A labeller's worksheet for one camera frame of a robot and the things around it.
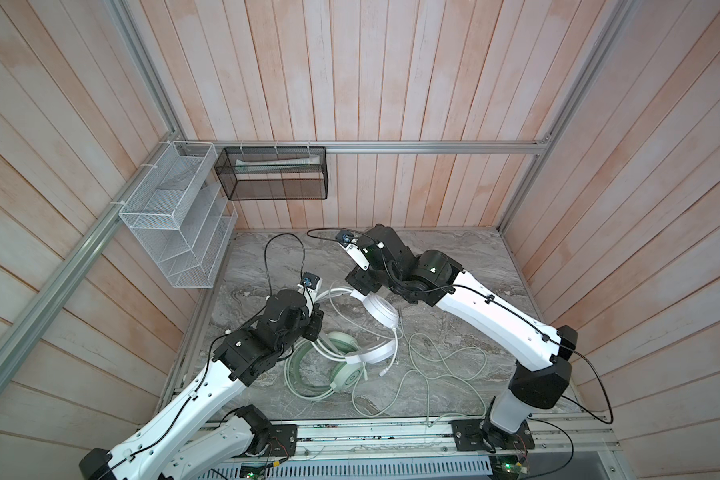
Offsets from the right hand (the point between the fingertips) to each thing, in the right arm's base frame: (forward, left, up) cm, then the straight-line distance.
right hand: (366, 257), depth 71 cm
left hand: (-10, +12, -10) cm, 18 cm away
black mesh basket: (+44, +33, -7) cm, 56 cm away
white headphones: (-14, -3, -2) cm, 14 cm away
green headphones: (-21, +5, -23) cm, 32 cm away
